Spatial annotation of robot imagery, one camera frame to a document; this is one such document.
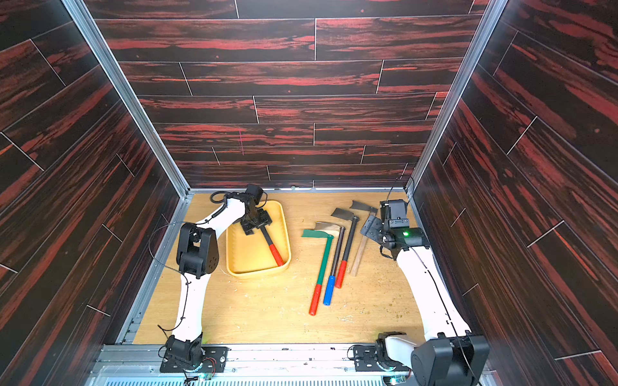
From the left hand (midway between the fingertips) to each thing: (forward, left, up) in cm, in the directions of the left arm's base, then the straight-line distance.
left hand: (266, 225), depth 105 cm
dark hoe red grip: (+4, -40, -1) cm, 40 cm away
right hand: (-15, -44, +19) cm, 50 cm away
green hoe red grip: (-28, -23, -1) cm, 36 cm away
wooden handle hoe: (-7, -42, -2) cm, 43 cm away
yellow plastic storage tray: (-13, +5, -5) cm, 15 cm away
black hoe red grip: (-15, -6, +3) cm, 16 cm away
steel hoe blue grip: (-1, -31, -2) cm, 31 cm away
